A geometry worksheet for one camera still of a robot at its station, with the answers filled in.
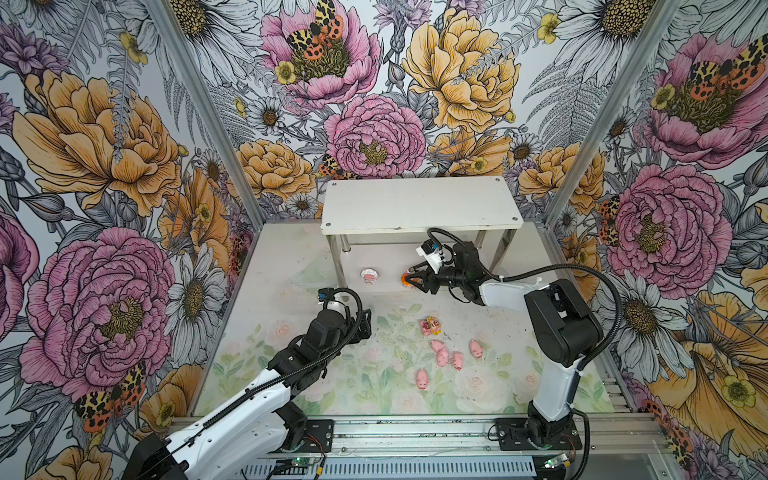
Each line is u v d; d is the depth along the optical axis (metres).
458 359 0.85
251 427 0.49
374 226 0.73
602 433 0.76
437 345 0.88
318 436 0.74
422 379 0.82
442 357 0.85
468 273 0.78
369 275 0.92
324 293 0.71
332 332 0.61
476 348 0.87
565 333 0.52
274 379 0.52
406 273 0.92
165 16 0.71
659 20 0.73
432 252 0.83
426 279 0.84
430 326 0.90
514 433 0.74
